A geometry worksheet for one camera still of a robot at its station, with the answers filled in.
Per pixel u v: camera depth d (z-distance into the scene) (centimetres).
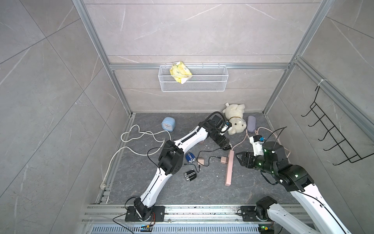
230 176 83
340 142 63
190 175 84
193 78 101
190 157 90
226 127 80
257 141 60
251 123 110
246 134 104
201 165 90
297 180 44
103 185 86
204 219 73
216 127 78
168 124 103
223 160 90
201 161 90
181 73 87
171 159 57
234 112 108
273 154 49
